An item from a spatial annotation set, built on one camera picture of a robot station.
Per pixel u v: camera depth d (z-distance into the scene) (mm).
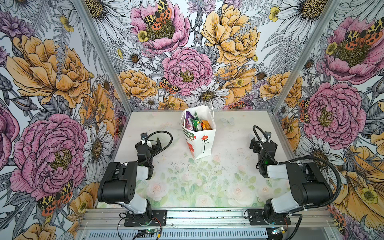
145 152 713
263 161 731
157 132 792
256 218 738
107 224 736
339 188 427
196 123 832
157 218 734
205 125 872
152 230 712
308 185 459
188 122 852
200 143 848
